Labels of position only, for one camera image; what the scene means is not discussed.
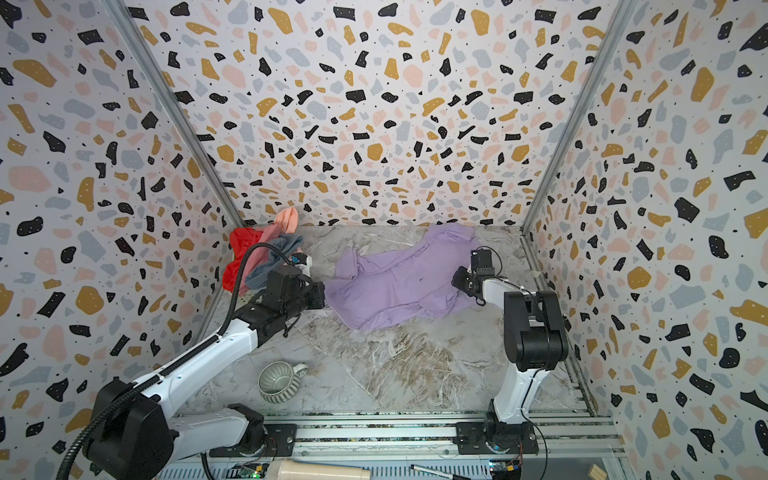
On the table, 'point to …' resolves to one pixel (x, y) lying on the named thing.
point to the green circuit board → (252, 470)
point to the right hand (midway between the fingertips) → (453, 270)
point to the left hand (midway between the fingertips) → (324, 281)
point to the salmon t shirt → (288, 219)
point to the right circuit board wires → (501, 470)
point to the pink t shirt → (259, 256)
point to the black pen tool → (438, 472)
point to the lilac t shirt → (402, 285)
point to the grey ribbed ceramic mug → (279, 381)
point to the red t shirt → (240, 241)
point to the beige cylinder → (287, 469)
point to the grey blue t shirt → (285, 243)
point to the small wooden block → (597, 473)
